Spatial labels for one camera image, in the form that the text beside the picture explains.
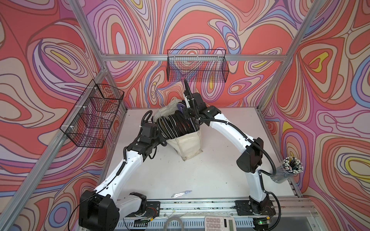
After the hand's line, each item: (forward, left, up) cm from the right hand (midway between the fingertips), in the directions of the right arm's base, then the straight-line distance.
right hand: (186, 111), depth 85 cm
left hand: (-12, +14, -6) cm, 19 cm away
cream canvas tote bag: (-18, +1, -10) cm, 21 cm away
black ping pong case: (-4, +7, -8) cm, 11 cm away
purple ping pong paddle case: (+5, +4, 0) cm, 7 cm away
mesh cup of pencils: (-33, -50, -8) cm, 60 cm away
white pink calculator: (-53, -14, -24) cm, 60 cm away
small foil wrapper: (-40, +6, -25) cm, 47 cm away
